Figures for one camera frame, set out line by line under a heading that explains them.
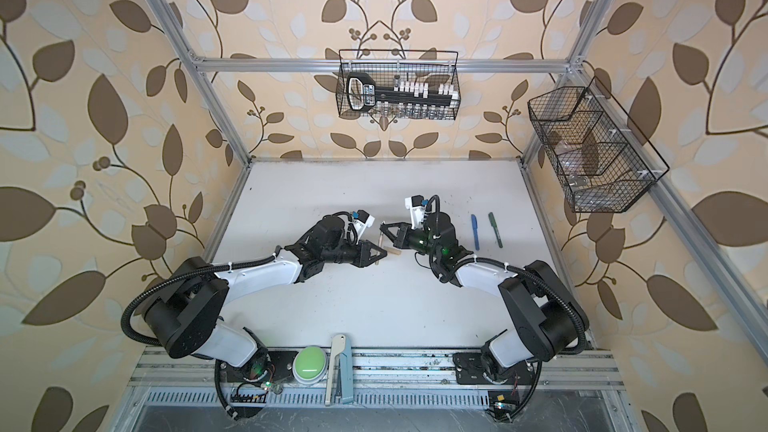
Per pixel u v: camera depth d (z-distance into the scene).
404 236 0.74
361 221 0.77
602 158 0.73
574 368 0.75
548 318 0.44
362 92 0.84
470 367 0.72
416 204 0.78
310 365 0.73
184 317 0.44
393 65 0.89
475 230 1.00
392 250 0.78
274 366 0.74
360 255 0.74
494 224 1.02
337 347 0.75
